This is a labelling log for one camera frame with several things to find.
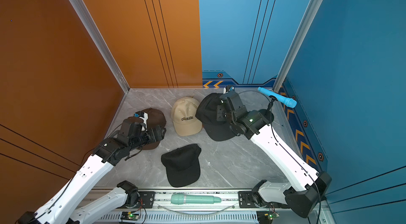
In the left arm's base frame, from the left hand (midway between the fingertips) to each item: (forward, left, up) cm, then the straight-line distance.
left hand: (160, 129), depth 75 cm
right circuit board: (-32, -50, -21) cm, 63 cm away
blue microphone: (+15, -65, +4) cm, 67 cm away
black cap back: (+6, -22, +6) cm, 23 cm away
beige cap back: (+17, -7, -11) cm, 21 cm away
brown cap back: (+13, +8, -10) cm, 18 cm away
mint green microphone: (-26, -11, -17) cm, 33 cm away
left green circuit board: (-33, +10, -21) cm, 40 cm away
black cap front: (-11, -10, -17) cm, 22 cm away
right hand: (+7, -29, +9) cm, 31 cm away
